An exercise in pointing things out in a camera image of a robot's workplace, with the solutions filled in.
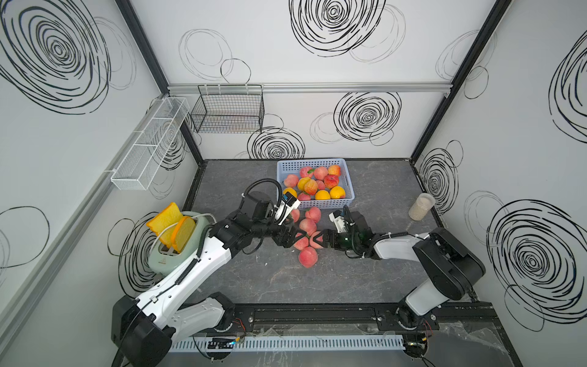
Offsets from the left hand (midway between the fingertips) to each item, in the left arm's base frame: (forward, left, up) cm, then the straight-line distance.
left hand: (297, 226), depth 72 cm
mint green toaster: (-9, +42, -6) cm, 44 cm away
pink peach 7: (-3, -4, -16) cm, 17 cm away
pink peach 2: (+33, +3, -16) cm, 36 cm away
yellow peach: (+31, -1, -16) cm, 34 cm away
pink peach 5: (+2, -2, -17) cm, 17 cm away
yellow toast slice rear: (+4, +43, -2) cm, 43 cm away
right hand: (+3, -9, -18) cm, 20 cm away
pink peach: (+38, -11, -15) cm, 42 cm away
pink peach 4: (+15, -7, -16) cm, 23 cm away
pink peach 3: (+24, -2, -16) cm, 29 cm away
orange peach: (+39, -17, -15) cm, 45 cm away
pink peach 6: (+2, -6, -15) cm, 17 cm away
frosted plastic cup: (+18, -51, -10) cm, 55 cm away
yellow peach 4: (+26, -18, -16) cm, 35 cm away
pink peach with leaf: (+14, +1, -16) cm, 21 cm away
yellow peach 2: (+27, +3, -16) cm, 31 cm away
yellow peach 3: (+24, -11, -15) cm, 30 cm away
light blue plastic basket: (+41, -3, -16) cm, 44 cm away
